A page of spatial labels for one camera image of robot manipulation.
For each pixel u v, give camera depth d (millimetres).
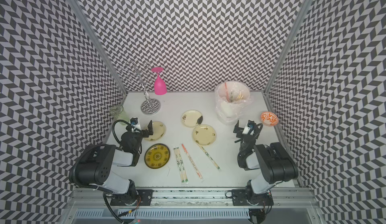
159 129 993
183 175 799
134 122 753
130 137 690
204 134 954
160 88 969
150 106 1074
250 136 745
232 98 962
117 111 1019
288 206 726
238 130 800
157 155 855
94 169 442
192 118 1023
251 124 736
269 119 990
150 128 862
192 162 840
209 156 862
